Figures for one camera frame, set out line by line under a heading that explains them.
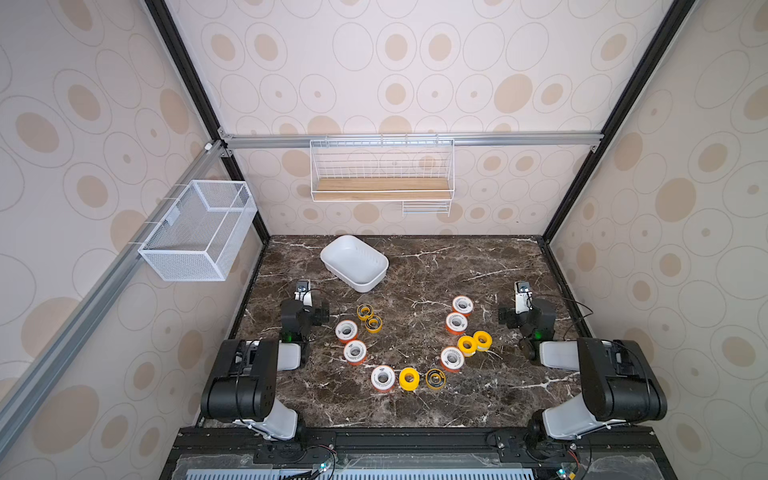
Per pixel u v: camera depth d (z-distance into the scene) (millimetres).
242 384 449
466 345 899
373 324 947
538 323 720
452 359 876
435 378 844
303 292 793
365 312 972
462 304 993
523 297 820
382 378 846
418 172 989
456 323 946
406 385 832
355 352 893
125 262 583
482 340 909
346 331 927
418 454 729
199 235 1070
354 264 1100
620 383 457
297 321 691
